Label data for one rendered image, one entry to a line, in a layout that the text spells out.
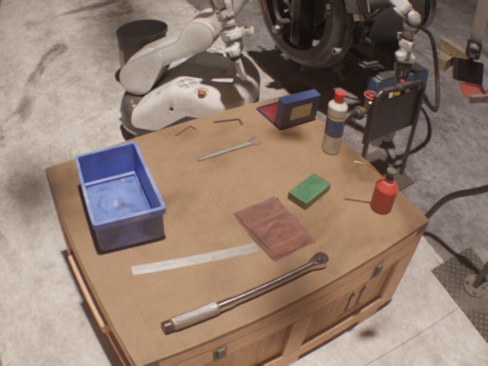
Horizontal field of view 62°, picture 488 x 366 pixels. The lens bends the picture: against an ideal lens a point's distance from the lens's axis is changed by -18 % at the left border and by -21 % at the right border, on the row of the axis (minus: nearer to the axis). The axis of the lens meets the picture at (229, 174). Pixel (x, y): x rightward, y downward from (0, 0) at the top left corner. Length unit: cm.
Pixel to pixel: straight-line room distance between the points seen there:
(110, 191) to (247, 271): 48
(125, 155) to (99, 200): 16
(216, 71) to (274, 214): 119
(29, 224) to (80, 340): 66
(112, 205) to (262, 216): 42
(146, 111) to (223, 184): 86
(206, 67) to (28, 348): 163
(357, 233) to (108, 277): 70
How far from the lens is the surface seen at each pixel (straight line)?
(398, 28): 287
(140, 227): 126
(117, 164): 147
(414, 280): 197
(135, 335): 113
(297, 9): 255
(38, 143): 259
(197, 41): 216
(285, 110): 166
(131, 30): 297
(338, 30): 237
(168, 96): 216
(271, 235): 132
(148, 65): 230
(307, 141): 168
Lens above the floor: 144
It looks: 40 degrees down
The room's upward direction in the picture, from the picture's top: 3 degrees clockwise
